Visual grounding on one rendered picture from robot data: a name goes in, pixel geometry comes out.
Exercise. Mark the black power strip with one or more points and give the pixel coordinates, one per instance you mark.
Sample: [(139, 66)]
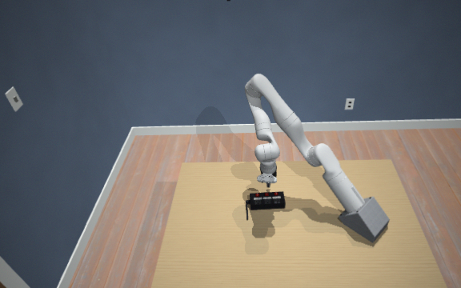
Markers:
[(267, 200)]

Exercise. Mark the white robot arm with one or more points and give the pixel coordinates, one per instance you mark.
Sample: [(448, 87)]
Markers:
[(319, 155)]

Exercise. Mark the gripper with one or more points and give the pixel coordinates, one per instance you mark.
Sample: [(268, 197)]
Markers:
[(268, 176)]

